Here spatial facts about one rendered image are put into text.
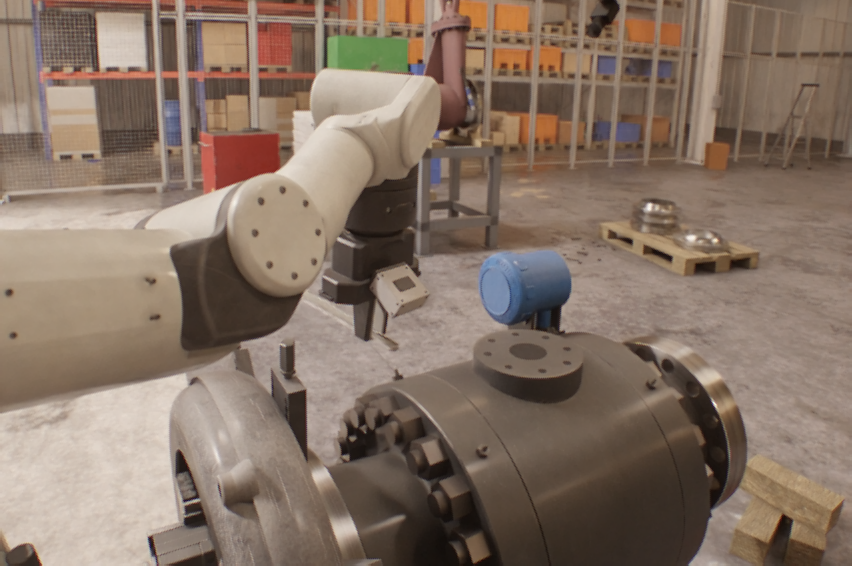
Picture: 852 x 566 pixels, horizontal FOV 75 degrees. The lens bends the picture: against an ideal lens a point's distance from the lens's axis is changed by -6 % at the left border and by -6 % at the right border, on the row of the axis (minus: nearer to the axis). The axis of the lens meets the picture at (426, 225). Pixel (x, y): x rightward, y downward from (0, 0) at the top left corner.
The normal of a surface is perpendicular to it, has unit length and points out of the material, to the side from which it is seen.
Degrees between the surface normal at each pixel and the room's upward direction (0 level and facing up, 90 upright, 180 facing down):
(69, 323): 71
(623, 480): 54
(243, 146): 90
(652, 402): 35
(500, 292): 90
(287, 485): 26
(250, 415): 8
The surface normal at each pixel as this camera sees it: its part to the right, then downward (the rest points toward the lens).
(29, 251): 0.53, -0.78
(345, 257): -0.69, 0.18
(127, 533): 0.02, -0.97
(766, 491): -0.84, 0.11
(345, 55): 0.43, 0.22
